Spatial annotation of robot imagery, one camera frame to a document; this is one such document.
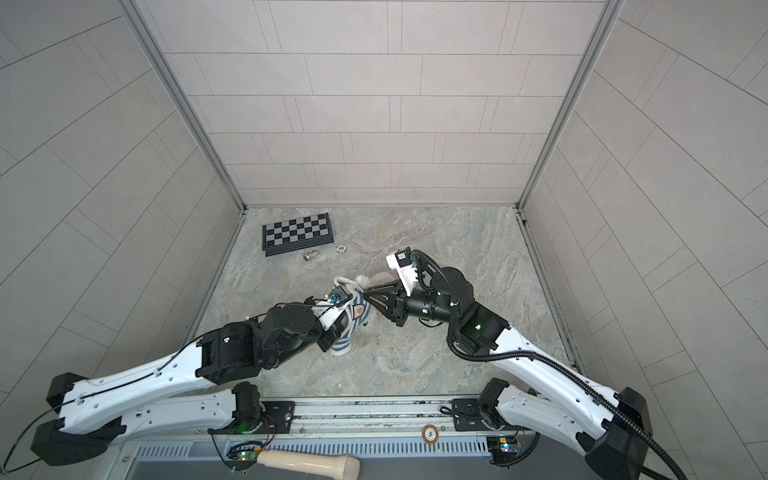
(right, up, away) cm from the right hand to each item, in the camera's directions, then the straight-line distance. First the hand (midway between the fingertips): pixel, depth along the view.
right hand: (367, 303), depth 61 cm
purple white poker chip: (-14, +8, +44) cm, 47 cm away
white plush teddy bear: (-1, +4, +4) cm, 6 cm away
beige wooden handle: (-11, -35, +2) cm, 37 cm away
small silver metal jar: (-23, +7, +41) cm, 48 cm away
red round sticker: (+14, -33, +9) cm, 37 cm away
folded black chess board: (-29, +13, +42) cm, 53 cm away
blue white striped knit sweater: (-2, -2, +1) cm, 3 cm away
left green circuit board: (-28, -35, +4) cm, 45 cm away
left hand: (-3, -2, +4) cm, 5 cm away
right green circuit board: (+31, -36, +7) cm, 47 cm away
